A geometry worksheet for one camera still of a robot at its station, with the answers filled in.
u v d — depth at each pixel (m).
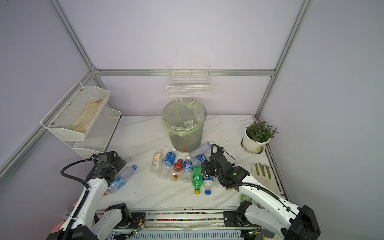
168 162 0.89
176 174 0.85
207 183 0.82
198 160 0.88
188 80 0.96
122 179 0.81
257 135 0.87
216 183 0.82
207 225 0.73
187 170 0.84
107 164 0.62
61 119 0.68
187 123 1.00
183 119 1.02
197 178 0.82
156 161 0.89
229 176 0.56
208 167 0.70
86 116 0.78
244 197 0.78
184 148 0.96
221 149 0.70
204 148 1.01
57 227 0.63
